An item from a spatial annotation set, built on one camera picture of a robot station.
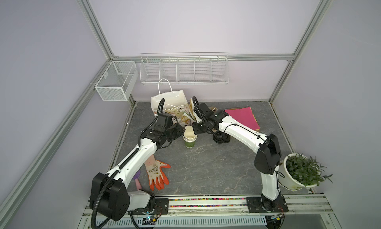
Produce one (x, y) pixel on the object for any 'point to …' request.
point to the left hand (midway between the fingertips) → (185, 130)
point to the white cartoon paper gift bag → (165, 91)
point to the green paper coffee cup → (189, 137)
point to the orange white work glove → (157, 178)
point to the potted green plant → (299, 171)
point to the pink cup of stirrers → (188, 119)
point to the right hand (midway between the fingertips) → (194, 128)
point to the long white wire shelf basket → (185, 68)
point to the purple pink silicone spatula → (137, 180)
